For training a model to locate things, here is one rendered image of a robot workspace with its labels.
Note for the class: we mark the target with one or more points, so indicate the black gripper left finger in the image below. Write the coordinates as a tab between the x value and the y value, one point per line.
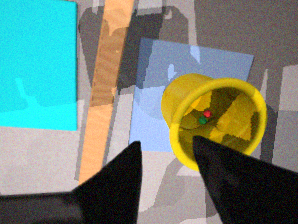
110	196

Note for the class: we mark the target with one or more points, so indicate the yellow cup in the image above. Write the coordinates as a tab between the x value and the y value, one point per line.
239	114

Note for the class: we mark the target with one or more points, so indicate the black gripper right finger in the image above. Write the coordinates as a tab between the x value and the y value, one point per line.
244	189

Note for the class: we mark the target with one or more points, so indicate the orange flat strip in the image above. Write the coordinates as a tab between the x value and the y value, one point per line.
109	56

